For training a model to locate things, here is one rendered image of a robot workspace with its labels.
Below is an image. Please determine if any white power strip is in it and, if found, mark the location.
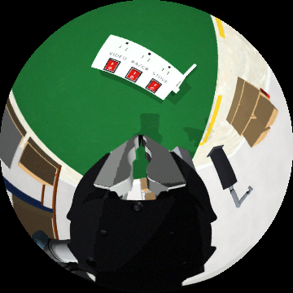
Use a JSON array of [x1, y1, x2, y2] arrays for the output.
[[91, 35, 196, 100]]

